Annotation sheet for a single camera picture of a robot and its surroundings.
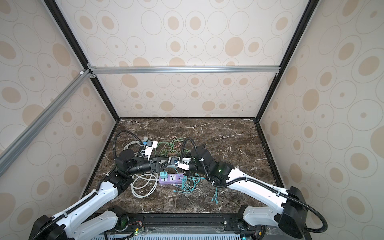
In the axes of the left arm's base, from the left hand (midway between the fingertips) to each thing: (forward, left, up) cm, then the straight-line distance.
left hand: (173, 163), depth 67 cm
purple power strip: (+1, +4, -22) cm, 23 cm away
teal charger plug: (+2, +8, -19) cm, 20 cm away
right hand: (+4, -2, -3) cm, 6 cm away
